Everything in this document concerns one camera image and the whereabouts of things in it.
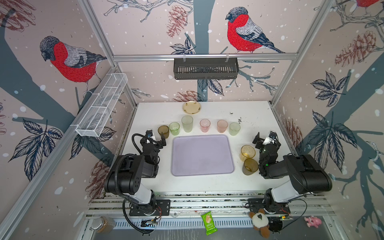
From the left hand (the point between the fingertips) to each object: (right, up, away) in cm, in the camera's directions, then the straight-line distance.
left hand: (156, 130), depth 90 cm
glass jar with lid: (-15, -37, -28) cm, 49 cm away
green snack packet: (+31, -43, -23) cm, 58 cm away
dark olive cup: (+56, -21, -5) cm, 60 cm away
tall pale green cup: (+18, +5, +14) cm, 23 cm away
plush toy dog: (+54, -40, -23) cm, 71 cm away
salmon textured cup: (+43, +2, +11) cm, 44 cm away
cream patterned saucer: (+21, +16, +30) cm, 40 cm away
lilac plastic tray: (+27, -16, +3) cm, 31 cm away
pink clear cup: (+31, +3, +14) cm, 34 cm away
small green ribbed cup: (+9, 0, +14) cm, 17 cm away
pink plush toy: (+79, -40, -23) cm, 91 cm away
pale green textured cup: (+51, +1, +11) cm, 52 cm away
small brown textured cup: (+3, 0, +9) cm, 9 cm away
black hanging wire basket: (+31, +43, +14) cm, 55 cm away
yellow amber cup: (+56, -13, -1) cm, 57 cm away
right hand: (+68, -2, 0) cm, 68 cm away
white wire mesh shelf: (-26, +7, -17) cm, 32 cm away
